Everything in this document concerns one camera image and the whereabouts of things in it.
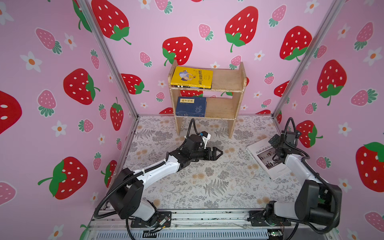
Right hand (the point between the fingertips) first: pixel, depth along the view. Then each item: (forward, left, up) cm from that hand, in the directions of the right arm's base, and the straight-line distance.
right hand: (282, 141), depth 87 cm
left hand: (-14, +38, +4) cm, 40 cm away
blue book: (+12, +56, +12) cm, 59 cm away
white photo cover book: (-1, +8, -11) cm, 14 cm away
